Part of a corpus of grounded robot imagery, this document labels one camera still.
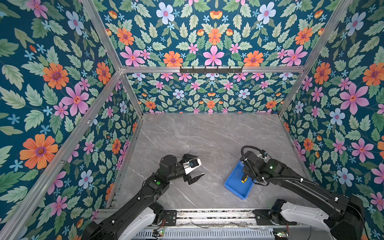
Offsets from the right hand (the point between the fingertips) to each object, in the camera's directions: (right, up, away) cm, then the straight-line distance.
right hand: (243, 169), depth 79 cm
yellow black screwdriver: (-1, -3, -4) cm, 5 cm away
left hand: (-23, +5, -5) cm, 24 cm away
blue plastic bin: (-4, -11, +7) cm, 13 cm away
